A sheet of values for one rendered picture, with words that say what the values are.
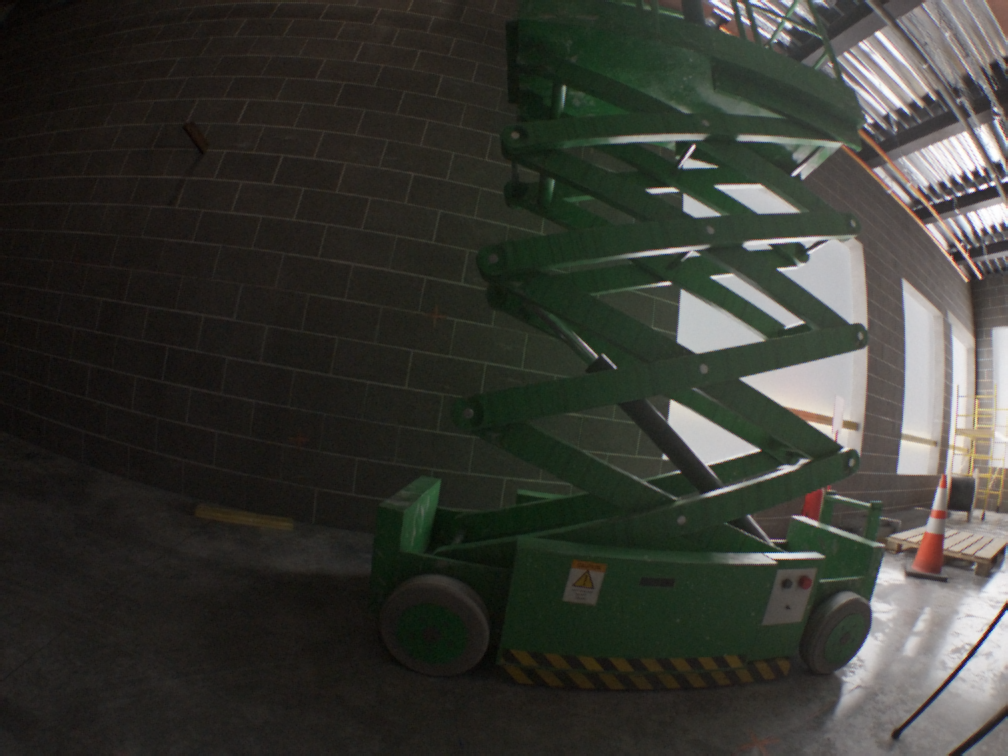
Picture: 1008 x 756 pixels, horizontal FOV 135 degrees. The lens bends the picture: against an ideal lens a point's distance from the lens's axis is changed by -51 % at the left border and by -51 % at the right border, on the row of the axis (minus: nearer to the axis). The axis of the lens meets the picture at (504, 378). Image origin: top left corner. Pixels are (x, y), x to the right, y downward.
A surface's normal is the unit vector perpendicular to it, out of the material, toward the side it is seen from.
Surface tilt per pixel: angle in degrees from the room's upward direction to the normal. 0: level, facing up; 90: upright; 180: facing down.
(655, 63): 180
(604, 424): 90
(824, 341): 90
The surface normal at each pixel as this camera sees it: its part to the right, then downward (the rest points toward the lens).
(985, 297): -0.96, -0.16
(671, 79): -0.15, 0.99
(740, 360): -0.03, -0.07
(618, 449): 0.25, -0.03
